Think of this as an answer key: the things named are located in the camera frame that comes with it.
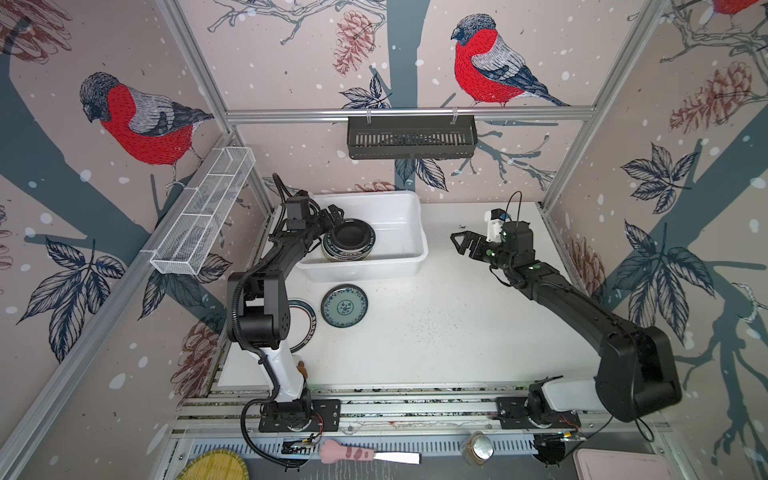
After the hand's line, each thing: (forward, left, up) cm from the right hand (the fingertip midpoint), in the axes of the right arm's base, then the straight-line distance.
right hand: (460, 241), depth 84 cm
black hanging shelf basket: (+40, +15, +10) cm, 44 cm away
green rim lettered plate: (+4, +38, -14) cm, 40 cm away
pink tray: (-48, -33, -20) cm, 62 cm away
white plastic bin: (+27, +20, -18) cm, 38 cm away
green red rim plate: (-18, +47, -20) cm, 54 cm away
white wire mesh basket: (-1, +71, +13) cm, 72 cm away
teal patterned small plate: (-12, +35, -19) cm, 42 cm away
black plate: (+13, +35, -13) cm, 39 cm away
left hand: (+11, +40, 0) cm, 41 cm away
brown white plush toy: (-31, +44, -19) cm, 57 cm away
